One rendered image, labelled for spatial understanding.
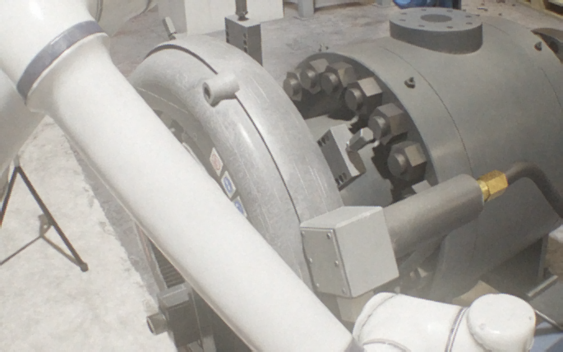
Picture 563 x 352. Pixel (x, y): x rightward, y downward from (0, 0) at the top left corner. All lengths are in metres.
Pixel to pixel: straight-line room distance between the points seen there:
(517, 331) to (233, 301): 0.31
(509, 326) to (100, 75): 0.51
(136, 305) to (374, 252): 1.42
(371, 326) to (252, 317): 0.18
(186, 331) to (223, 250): 0.75
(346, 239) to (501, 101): 0.60
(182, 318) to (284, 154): 0.48
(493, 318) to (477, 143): 0.62
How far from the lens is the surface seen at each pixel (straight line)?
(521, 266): 1.84
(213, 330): 1.39
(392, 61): 1.42
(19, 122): 1.08
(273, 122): 1.09
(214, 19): 5.20
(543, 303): 1.79
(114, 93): 0.74
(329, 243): 0.98
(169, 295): 1.46
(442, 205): 1.09
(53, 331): 2.29
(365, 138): 1.02
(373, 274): 1.00
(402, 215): 1.05
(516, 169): 1.23
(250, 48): 1.24
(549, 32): 1.93
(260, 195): 1.07
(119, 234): 2.73
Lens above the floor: 1.31
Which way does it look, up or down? 26 degrees down
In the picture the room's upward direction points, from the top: 6 degrees counter-clockwise
